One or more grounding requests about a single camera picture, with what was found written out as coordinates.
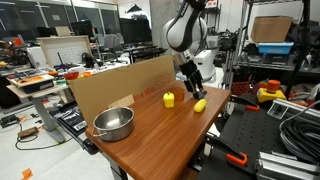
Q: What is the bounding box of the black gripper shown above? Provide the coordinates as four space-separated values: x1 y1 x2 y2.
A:
178 59 206 100

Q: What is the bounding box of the brown plastic cup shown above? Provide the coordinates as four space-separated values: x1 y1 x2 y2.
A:
169 86 186 102

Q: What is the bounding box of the yellow toy corn cob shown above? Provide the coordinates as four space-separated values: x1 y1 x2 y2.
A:
193 98 208 114

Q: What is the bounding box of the white office chair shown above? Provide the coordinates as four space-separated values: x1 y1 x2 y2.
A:
192 46 221 84

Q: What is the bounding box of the yellow toy bell pepper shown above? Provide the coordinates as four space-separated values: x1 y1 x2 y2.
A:
162 91 175 109

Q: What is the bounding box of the red plastic basket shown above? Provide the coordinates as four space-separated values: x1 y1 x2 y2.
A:
230 80 251 97

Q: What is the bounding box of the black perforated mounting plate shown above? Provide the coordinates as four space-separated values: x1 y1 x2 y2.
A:
196 93 320 180

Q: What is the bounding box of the yellow emergency stop button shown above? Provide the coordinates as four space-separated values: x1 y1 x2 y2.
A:
256 79 288 104

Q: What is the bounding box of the large cardboard panel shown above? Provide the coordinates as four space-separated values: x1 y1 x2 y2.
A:
68 54 177 128

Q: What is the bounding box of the large black screen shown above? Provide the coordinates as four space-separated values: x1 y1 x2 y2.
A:
119 17 153 45

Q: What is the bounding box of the blue plastic bin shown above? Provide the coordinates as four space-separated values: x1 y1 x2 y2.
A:
256 41 295 55

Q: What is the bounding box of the stainless steel pot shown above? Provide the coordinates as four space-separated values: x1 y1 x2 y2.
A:
90 106 136 142

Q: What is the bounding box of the brown cardboard box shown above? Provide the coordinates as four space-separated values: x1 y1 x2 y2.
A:
250 15 294 44

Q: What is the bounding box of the silver aluminium extrusion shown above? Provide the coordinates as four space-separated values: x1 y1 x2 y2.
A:
266 98 320 124
255 151 320 180

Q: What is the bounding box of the black tripod pole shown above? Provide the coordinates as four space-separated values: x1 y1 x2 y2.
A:
284 0 313 98

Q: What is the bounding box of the orange bowl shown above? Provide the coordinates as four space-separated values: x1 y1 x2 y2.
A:
63 71 80 81

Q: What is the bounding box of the black box with labels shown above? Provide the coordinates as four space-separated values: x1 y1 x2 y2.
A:
49 101 88 138

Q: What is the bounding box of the black computer monitor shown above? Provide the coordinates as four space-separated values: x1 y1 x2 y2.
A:
70 20 95 38

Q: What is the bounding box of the grey standing desk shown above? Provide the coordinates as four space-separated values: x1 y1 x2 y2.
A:
6 81 72 144

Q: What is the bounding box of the orange topped grey device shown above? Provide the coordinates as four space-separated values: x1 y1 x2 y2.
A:
8 73 55 94

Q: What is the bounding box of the brown power brick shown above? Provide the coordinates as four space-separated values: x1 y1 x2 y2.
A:
17 126 39 140

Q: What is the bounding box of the orange floor tape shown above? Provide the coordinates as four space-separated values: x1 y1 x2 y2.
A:
20 168 34 180

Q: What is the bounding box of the black clamp orange handle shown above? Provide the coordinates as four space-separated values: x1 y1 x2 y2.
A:
229 94 261 112
203 132 249 167

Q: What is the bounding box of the metal wire shelf rack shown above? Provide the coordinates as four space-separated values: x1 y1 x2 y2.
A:
221 0 320 91

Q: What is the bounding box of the black cable bundle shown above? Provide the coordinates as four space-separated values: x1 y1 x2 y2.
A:
279 118 320 164

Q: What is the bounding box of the white board wooden frame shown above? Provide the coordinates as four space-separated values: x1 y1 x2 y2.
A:
35 35 93 69

